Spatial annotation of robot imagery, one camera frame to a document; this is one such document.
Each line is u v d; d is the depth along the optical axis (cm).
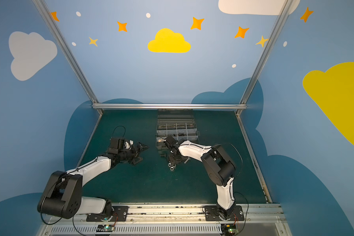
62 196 42
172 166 91
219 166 50
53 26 75
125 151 77
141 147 80
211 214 74
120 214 75
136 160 85
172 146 72
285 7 70
